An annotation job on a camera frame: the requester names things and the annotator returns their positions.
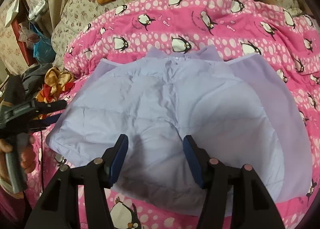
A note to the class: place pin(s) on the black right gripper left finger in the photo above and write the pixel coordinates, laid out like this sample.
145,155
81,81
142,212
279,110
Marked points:
58,206

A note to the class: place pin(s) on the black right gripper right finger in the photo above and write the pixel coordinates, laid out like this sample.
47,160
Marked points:
252,205

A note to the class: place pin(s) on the lavender padded jacket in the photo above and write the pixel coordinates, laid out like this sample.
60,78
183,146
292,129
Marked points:
239,111

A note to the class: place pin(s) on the person's left hand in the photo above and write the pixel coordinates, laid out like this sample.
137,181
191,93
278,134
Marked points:
27,163

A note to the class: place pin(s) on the gold red satin cloth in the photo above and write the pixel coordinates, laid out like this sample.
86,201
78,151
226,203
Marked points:
56,82

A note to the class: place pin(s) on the blue plastic bag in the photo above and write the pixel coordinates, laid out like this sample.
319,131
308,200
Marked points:
43,51

